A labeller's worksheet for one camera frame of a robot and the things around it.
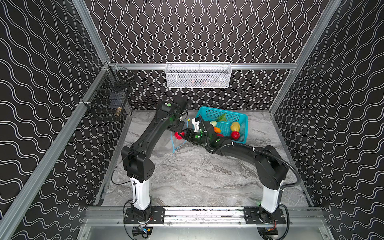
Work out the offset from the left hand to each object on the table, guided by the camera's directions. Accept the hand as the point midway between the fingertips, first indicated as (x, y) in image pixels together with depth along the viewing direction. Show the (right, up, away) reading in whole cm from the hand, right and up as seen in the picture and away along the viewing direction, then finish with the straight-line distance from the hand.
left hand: (178, 128), depth 82 cm
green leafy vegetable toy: (+29, +7, +28) cm, 41 cm away
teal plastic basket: (+20, +10, +29) cm, 37 cm away
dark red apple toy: (-1, -3, 0) cm, 3 cm away
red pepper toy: (+26, -5, +19) cm, 33 cm away
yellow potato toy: (+38, +1, +24) cm, 45 cm away
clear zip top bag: (-1, -9, +10) cm, 13 cm away
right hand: (+1, -4, +2) cm, 4 cm away
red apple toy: (+36, -5, +18) cm, 41 cm away
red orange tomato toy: (+25, -1, +22) cm, 34 cm away
